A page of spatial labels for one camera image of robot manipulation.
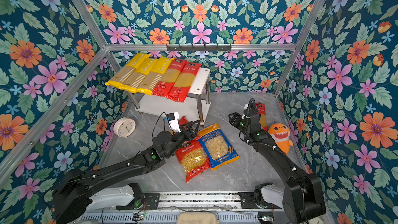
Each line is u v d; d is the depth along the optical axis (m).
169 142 0.54
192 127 0.66
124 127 0.91
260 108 1.12
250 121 0.62
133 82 0.75
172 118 0.65
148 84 0.74
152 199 0.74
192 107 1.00
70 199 0.39
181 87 0.73
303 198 0.38
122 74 0.78
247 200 0.73
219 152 0.86
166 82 0.74
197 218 0.66
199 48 0.92
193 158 0.83
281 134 0.88
